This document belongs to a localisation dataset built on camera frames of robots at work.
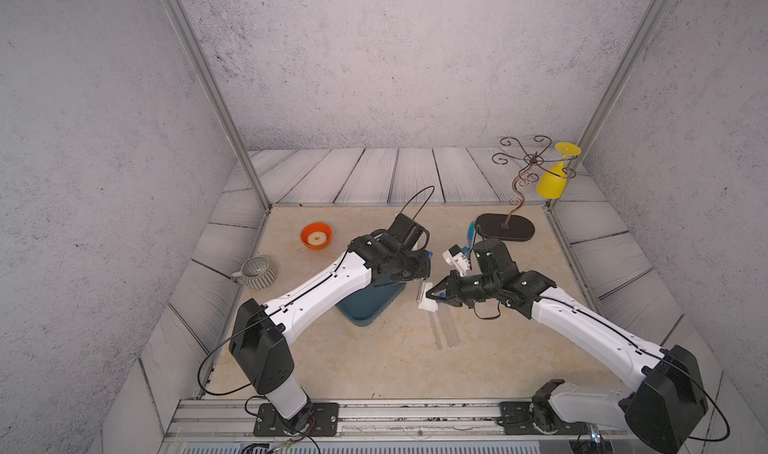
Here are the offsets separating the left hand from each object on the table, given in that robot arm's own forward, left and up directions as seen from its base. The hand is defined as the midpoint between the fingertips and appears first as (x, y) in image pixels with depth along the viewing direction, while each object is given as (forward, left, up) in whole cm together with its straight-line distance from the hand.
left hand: (436, 273), depth 76 cm
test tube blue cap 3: (-5, -6, -21) cm, 22 cm away
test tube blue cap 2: (-8, 0, -2) cm, 8 cm away
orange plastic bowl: (+32, +40, -18) cm, 54 cm away
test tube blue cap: (-3, +4, -2) cm, 5 cm away
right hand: (-6, +3, 0) cm, 7 cm away
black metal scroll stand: (+31, -32, -19) cm, 49 cm away
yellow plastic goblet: (+33, -42, 0) cm, 53 cm away
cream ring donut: (+26, +37, -17) cm, 48 cm away
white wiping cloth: (-7, +3, -2) cm, 8 cm away
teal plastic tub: (+1, +19, -19) cm, 27 cm away
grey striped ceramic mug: (+14, +56, -20) cm, 61 cm away
